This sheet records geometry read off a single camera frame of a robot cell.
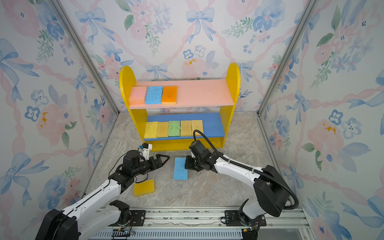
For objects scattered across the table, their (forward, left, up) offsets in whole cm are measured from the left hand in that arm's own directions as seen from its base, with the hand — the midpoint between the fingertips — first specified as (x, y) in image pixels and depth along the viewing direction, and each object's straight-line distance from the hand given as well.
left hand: (166, 159), depth 80 cm
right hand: (-1, -9, -4) cm, 10 cm away
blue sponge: (-5, -7, -5) cm, 10 cm away
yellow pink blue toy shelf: (+52, +6, -15) cm, 55 cm away
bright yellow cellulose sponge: (+18, +11, +2) cm, 21 cm away
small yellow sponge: (+21, -17, +4) cm, 27 cm away
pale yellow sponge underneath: (+19, -10, +3) cm, 22 cm away
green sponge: (+19, -3, +2) cm, 19 cm away
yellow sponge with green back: (+19, +4, +2) cm, 19 cm away
